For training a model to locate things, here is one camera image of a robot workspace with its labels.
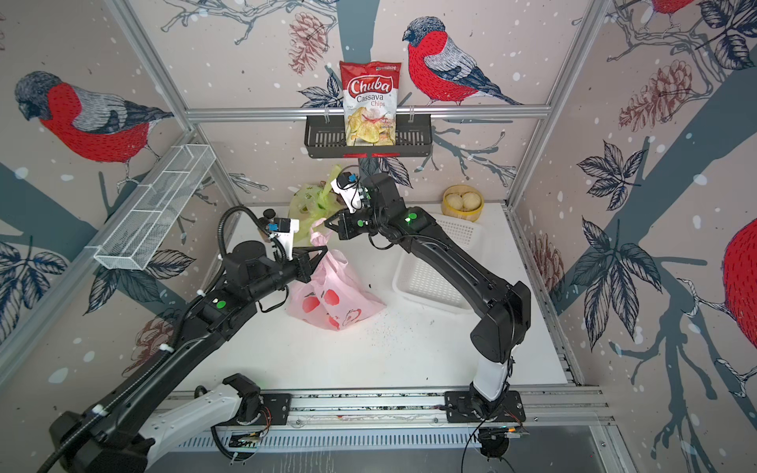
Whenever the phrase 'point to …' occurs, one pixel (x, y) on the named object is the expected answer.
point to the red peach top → (331, 297)
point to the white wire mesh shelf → (139, 232)
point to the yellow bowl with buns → (462, 201)
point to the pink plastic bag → (357, 301)
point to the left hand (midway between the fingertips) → (330, 244)
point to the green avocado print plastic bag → (314, 202)
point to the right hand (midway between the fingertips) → (325, 224)
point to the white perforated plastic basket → (417, 278)
